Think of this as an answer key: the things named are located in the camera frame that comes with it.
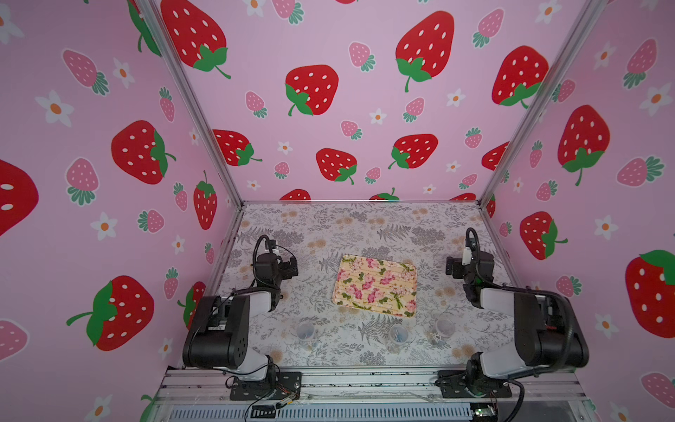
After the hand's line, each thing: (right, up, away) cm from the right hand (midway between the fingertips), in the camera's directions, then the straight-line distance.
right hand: (462, 256), depth 94 cm
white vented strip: (-47, -40, -24) cm, 66 cm away
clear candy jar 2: (-25, -26, -10) cm, 37 cm away
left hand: (-67, -1, +1) cm, 67 cm away
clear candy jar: (-55, -24, -12) cm, 62 cm away
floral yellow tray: (-31, -11, +1) cm, 33 cm away
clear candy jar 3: (-11, -23, -11) cm, 28 cm away
